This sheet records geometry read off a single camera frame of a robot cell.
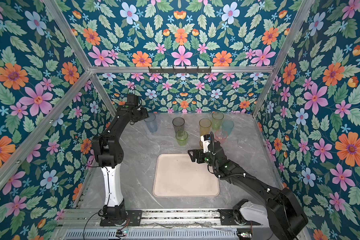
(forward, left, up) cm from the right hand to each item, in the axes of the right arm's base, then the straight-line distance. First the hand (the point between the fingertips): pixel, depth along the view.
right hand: (193, 150), depth 81 cm
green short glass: (+18, +8, -12) cm, 23 cm away
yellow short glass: (-1, -4, +8) cm, 9 cm away
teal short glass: (+22, -23, -5) cm, 33 cm away
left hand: (+29, +31, +3) cm, 43 cm away
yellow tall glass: (+27, -9, -9) cm, 30 cm away
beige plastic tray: (-8, +11, -16) cm, 21 cm away
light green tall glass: (+28, -17, -4) cm, 33 cm away
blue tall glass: (+26, +29, -6) cm, 40 cm away
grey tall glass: (+21, +9, -1) cm, 23 cm away
